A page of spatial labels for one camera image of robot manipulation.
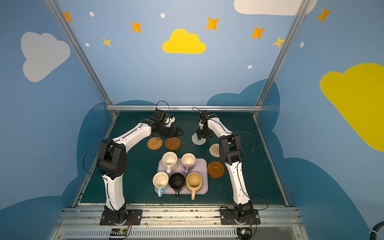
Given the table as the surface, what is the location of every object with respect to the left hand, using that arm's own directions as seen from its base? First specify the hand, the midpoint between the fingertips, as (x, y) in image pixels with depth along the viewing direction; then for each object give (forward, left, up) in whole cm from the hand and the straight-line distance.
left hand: (178, 133), depth 94 cm
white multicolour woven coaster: (-4, -25, -12) cm, 28 cm away
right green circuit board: (-51, -37, -15) cm, 65 cm away
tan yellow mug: (-27, -11, -12) cm, 32 cm away
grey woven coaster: (+3, -11, -11) cm, 16 cm away
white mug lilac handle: (-15, -7, -8) cm, 18 cm away
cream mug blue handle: (-27, +8, -9) cm, 30 cm away
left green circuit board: (-51, +27, -15) cm, 60 cm away
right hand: (+6, -17, -10) cm, 21 cm away
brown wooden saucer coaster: (-19, -24, -12) cm, 33 cm away
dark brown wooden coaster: (0, +4, -12) cm, 13 cm away
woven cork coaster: (0, +17, -12) cm, 21 cm away
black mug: (-27, -1, -10) cm, 29 cm away
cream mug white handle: (-14, +5, -10) cm, 17 cm away
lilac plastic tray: (-17, -15, -12) cm, 26 cm away
